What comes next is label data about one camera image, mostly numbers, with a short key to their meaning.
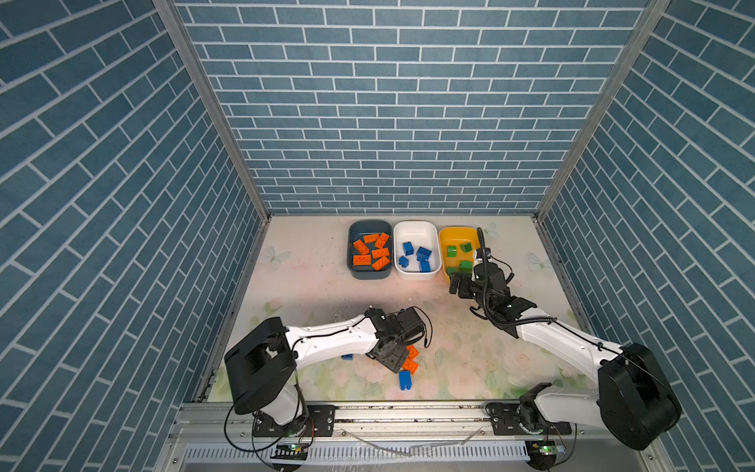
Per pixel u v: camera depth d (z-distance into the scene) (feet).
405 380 2.58
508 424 2.41
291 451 2.37
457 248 3.45
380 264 3.45
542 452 2.36
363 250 3.55
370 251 3.54
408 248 3.53
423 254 3.41
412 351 2.77
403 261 3.43
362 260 3.45
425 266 3.36
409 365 2.71
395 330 2.06
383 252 3.55
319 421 2.39
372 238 3.67
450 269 3.27
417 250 3.42
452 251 3.54
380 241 3.65
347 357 2.73
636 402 1.37
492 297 2.14
